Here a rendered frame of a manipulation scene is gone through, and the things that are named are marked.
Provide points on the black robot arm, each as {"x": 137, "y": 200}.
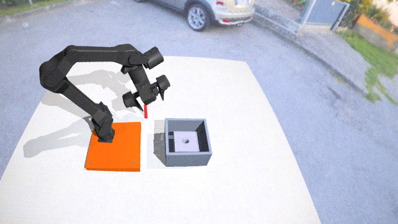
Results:
{"x": 53, "y": 77}

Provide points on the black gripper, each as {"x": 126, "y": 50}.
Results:
{"x": 130, "y": 100}

